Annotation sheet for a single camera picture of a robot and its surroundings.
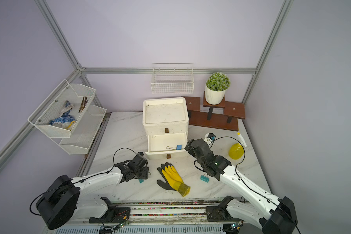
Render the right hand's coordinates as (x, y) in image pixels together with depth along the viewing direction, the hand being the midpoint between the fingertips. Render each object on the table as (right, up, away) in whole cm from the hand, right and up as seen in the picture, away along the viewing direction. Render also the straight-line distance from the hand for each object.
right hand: (192, 147), depth 79 cm
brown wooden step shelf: (+26, +19, +28) cm, 43 cm away
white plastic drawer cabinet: (-15, +15, +5) cm, 22 cm away
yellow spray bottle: (+28, -3, +10) cm, 30 cm away
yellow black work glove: (-11, -20, +4) cm, 23 cm away
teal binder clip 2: (+8, -20, +7) cm, 22 cm away
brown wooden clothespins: (-62, +24, +2) cm, 67 cm away
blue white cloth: (-64, +14, -8) cm, 66 cm away
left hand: (-30, -17, +9) cm, 36 cm away
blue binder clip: (-8, -2, +11) cm, 14 cm away
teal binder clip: (-30, -21, +5) cm, 37 cm away
